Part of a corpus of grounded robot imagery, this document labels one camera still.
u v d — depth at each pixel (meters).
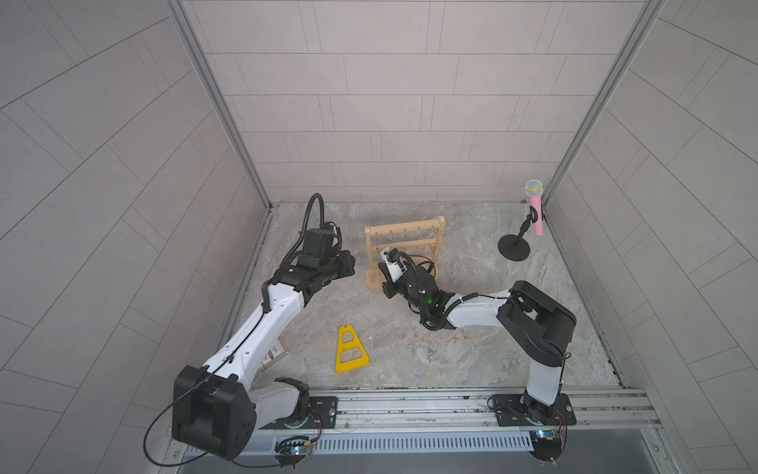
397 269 0.74
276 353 0.79
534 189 0.85
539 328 0.48
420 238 1.09
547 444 0.68
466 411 0.72
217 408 0.37
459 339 0.84
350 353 0.81
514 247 1.02
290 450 0.65
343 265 0.70
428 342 0.83
